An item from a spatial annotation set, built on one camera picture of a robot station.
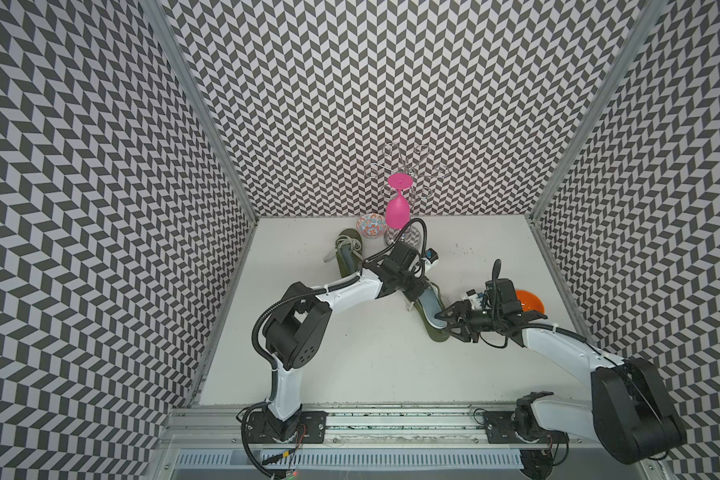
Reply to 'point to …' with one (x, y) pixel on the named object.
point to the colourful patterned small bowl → (371, 225)
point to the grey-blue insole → (431, 306)
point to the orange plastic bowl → (529, 302)
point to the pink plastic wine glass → (397, 209)
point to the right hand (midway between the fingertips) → (438, 326)
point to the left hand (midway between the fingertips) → (422, 284)
